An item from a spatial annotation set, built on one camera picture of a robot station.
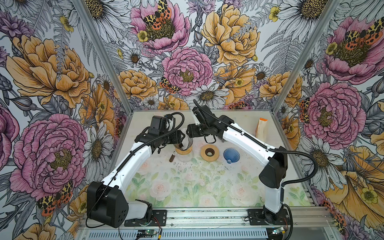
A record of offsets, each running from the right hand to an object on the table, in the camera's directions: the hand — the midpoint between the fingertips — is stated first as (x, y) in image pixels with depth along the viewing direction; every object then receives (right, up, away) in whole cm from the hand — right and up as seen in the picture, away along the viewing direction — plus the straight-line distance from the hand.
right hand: (192, 135), depth 80 cm
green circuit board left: (-20, -44, -10) cm, 50 cm away
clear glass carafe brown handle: (-6, -14, +14) cm, 21 cm away
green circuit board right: (+40, -44, -9) cm, 61 cm away
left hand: (-7, -3, +1) cm, 8 cm away
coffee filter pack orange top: (+44, +1, +19) cm, 48 cm away
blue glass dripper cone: (+23, -13, +10) cm, 28 cm away
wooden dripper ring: (-5, -10, +5) cm, 12 cm away
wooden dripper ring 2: (+11, -12, +17) cm, 23 cm away
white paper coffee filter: (-4, -3, 0) cm, 5 cm away
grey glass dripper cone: (-7, -6, +4) cm, 11 cm away
